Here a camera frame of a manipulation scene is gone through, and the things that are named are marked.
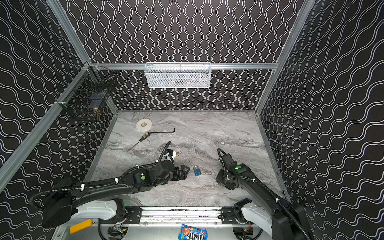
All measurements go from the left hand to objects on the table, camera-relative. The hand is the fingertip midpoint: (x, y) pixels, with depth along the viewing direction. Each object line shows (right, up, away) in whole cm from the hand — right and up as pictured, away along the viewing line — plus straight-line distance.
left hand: (188, 172), depth 74 cm
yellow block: (-51, -24, -4) cm, 56 cm away
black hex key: (-19, +19, +35) cm, 44 cm away
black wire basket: (-64, +47, +24) cm, 83 cm away
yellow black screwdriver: (-31, +16, +29) cm, 45 cm away
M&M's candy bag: (+1, -27, -5) cm, 27 cm away
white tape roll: (-35, +24, +39) cm, 58 cm away
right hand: (+18, -8, +9) cm, 22 cm away
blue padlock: (+5, -4, +14) cm, 15 cm away
